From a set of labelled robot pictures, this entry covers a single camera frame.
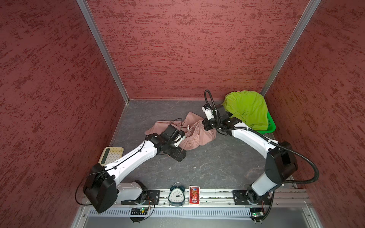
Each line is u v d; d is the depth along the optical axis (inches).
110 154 34.4
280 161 17.7
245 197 29.1
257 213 27.6
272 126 37.8
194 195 29.1
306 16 29.2
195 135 34.5
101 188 15.6
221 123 26.0
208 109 30.2
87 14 29.1
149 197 29.0
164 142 22.4
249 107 44.4
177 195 28.0
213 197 29.8
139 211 28.0
